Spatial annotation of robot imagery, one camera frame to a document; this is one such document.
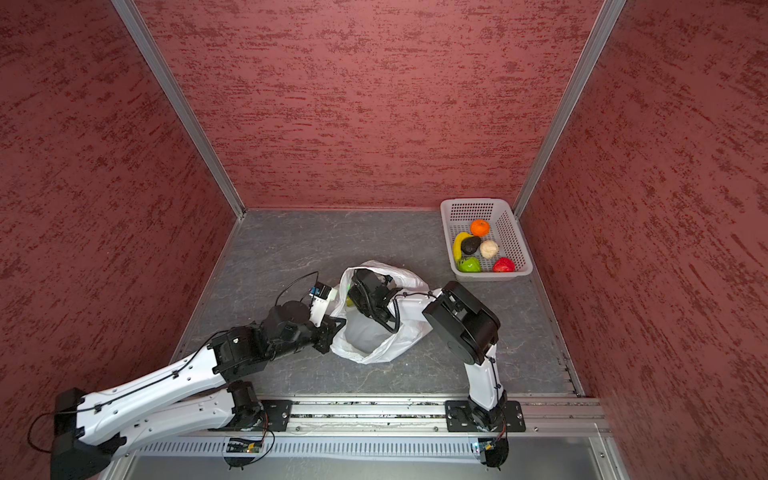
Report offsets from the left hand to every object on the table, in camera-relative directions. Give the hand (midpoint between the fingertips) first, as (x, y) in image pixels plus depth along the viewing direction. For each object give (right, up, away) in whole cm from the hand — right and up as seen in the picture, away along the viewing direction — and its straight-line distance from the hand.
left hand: (343, 328), depth 73 cm
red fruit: (+50, +13, +25) cm, 57 cm away
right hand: (-3, +3, +21) cm, 21 cm away
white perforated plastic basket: (+54, +26, +37) cm, 71 cm away
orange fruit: (+45, +27, +38) cm, 65 cm away
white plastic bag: (+3, -8, +15) cm, 17 cm away
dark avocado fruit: (+41, +20, +34) cm, 57 cm away
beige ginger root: (+47, +19, +30) cm, 58 cm away
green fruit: (+38, +14, +24) cm, 47 cm away
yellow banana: (+37, +22, +36) cm, 56 cm away
